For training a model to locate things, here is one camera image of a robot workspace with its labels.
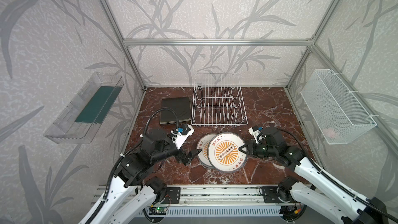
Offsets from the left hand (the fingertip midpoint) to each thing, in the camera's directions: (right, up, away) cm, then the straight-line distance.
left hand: (196, 137), depth 64 cm
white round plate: (+2, -10, +24) cm, 26 cm away
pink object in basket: (+63, 0, +8) cm, 63 cm away
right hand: (+20, -6, +11) cm, 24 cm away
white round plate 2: (+13, -10, +11) cm, 20 cm away
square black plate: (-14, +12, +41) cm, 45 cm away
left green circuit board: (-18, -36, +7) cm, 40 cm away
